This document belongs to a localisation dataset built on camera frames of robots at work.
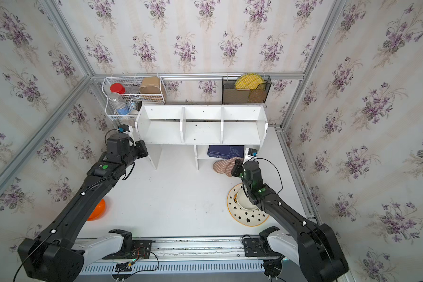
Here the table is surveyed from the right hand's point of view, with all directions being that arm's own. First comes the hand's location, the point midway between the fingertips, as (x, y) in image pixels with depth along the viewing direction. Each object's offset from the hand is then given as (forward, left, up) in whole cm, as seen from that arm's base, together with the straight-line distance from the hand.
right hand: (237, 160), depth 84 cm
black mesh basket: (+35, +3, +13) cm, 37 cm away
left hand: (+1, +41, +11) cm, 42 cm away
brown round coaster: (+35, -13, +13) cm, 40 cm away
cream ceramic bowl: (-15, -2, -12) cm, 20 cm away
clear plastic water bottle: (+23, +61, +16) cm, 67 cm away
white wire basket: (+30, +59, +16) cm, 68 cm away
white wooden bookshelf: (+12, +10, +7) cm, 18 cm away
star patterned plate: (-22, -4, -15) cm, 27 cm away
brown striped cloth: (0, +5, -5) cm, 7 cm away
